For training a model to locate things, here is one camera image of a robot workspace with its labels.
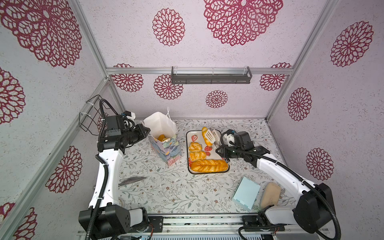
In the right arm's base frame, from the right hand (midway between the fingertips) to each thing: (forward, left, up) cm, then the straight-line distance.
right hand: (218, 148), depth 82 cm
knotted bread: (+10, +13, -14) cm, 22 cm away
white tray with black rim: (+22, +13, -17) cm, 31 cm away
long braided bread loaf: (-3, +4, -14) cm, 15 cm away
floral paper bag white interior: (-1, +27, -2) cm, 27 cm away
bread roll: (+13, +7, 0) cm, 15 cm away
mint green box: (-18, -16, -16) cm, 29 cm away
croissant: (+15, +36, -11) cm, 41 cm away
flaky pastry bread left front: (+3, +12, -13) cm, 18 cm away
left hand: (+1, +35, +12) cm, 37 cm away
